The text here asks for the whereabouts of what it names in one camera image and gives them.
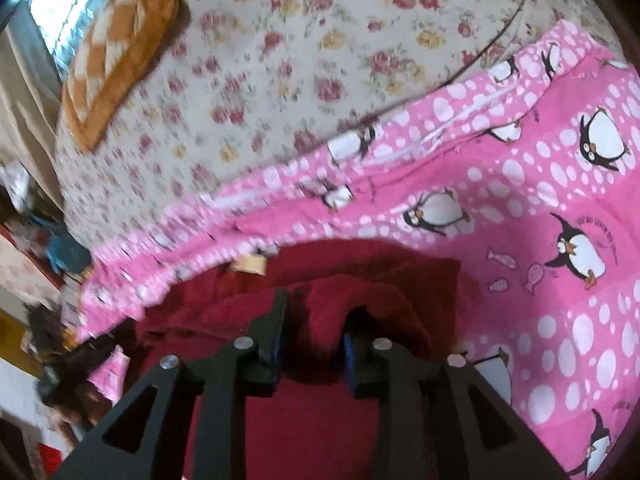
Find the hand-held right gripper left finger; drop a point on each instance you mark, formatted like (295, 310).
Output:
(272, 345)

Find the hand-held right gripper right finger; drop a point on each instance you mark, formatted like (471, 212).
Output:
(352, 365)

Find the dark red garment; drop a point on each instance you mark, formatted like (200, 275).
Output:
(320, 280)

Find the blue cloth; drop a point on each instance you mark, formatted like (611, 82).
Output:
(67, 252)

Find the pink penguin print blanket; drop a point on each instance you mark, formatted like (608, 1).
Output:
(525, 210)

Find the beige curtain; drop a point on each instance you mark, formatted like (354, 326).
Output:
(27, 125)

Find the floral bed sheet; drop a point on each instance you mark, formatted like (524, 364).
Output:
(280, 75)

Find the orange checkered cushion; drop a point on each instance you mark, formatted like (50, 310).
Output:
(120, 60)

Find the window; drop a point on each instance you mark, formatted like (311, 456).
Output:
(70, 10)

